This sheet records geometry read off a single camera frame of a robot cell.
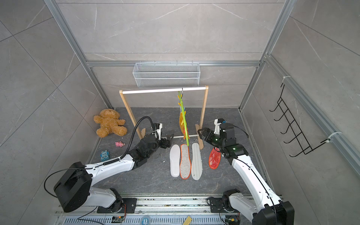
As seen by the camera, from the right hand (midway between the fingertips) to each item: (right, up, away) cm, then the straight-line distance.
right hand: (203, 133), depth 78 cm
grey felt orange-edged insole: (-10, -20, +11) cm, 25 cm away
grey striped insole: (-3, -23, +9) cm, 25 cm away
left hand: (-20, 0, +4) cm, 20 cm away
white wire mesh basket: (-23, +40, +21) cm, 51 cm away
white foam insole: (-17, -15, +15) cm, 27 cm away
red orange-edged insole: (+9, -18, +13) cm, 24 cm away
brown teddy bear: (-65, +5, +23) cm, 69 cm away
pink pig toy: (-56, -9, +17) cm, 59 cm away
